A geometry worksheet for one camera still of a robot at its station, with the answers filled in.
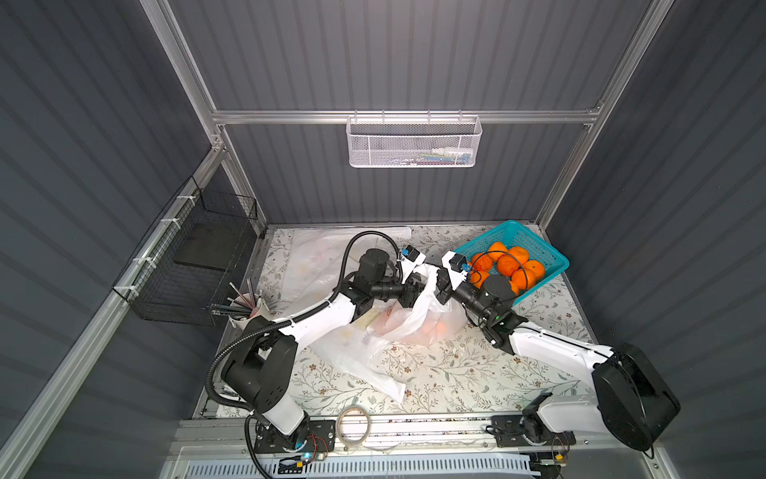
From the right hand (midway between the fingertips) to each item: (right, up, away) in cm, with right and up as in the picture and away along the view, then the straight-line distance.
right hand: (433, 264), depth 75 cm
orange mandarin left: (+21, -1, +26) cm, 34 cm away
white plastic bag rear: (-40, 0, +33) cm, 52 cm away
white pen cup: (-54, -12, +12) cm, 56 cm away
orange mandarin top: (+28, +4, +31) cm, 42 cm away
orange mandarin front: (+32, -6, +23) cm, 40 cm away
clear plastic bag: (-23, -26, +11) cm, 37 cm away
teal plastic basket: (+35, +10, +33) cm, 49 cm away
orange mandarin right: (+38, -4, +24) cm, 45 cm away
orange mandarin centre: (+29, -1, +24) cm, 38 cm away
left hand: (+1, -8, +2) cm, 8 cm away
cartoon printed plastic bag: (0, -15, 0) cm, 15 cm away
